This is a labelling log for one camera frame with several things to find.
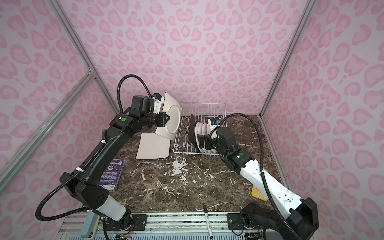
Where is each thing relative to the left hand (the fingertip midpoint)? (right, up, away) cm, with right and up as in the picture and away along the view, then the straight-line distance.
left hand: (169, 113), depth 73 cm
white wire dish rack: (+18, +6, +45) cm, 49 cm away
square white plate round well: (+1, +4, +3) cm, 5 cm away
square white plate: (-16, -19, +27) cm, 37 cm away
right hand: (+18, -9, +1) cm, 20 cm away
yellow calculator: (+46, -43, +8) cm, 63 cm away
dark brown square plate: (+11, -10, +13) cm, 19 cm away
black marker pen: (+19, -52, -1) cm, 56 cm away
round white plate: (+13, -10, +13) cm, 21 cm away
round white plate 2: (+18, -8, +15) cm, 25 cm away
